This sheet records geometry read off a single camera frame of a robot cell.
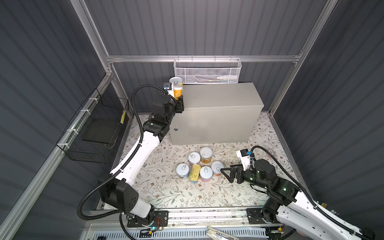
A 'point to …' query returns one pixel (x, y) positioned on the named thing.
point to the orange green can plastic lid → (205, 155)
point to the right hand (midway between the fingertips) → (227, 170)
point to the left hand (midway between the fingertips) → (176, 95)
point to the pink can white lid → (194, 157)
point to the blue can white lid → (182, 170)
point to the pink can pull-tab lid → (206, 173)
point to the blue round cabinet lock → (176, 130)
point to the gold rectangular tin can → (194, 172)
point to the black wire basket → (94, 131)
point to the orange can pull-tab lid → (216, 167)
